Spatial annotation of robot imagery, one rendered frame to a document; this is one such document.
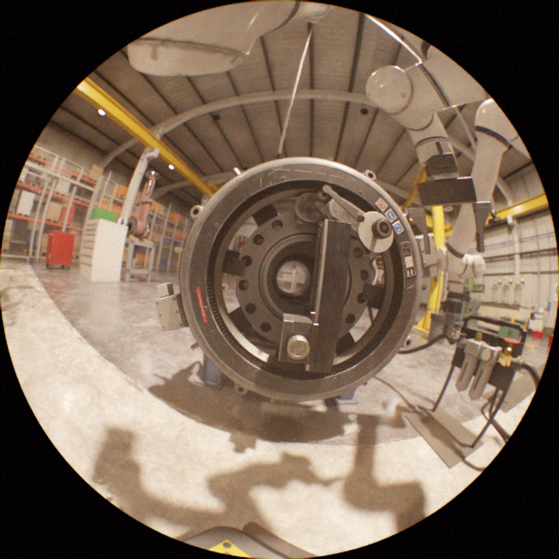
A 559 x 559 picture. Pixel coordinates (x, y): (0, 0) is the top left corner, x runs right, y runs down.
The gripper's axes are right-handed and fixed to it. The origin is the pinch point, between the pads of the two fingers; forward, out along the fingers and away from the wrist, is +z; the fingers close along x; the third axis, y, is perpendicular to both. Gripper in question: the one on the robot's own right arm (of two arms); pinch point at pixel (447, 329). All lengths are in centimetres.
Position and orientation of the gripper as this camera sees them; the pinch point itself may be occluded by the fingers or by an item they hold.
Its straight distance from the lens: 97.6
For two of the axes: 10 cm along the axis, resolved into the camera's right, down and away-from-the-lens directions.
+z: -1.5, 9.9, 0.1
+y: -8.6, -1.4, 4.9
